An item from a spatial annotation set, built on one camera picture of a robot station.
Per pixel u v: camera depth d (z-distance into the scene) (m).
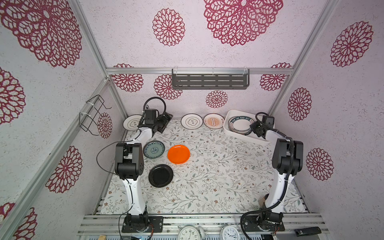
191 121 1.20
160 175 0.89
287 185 0.59
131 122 1.20
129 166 0.55
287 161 0.59
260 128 0.88
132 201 0.60
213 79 0.94
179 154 1.01
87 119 0.75
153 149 1.03
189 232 0.69
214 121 1.20
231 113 1.17
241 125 1.13
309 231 0.74
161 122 0.90
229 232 0.69
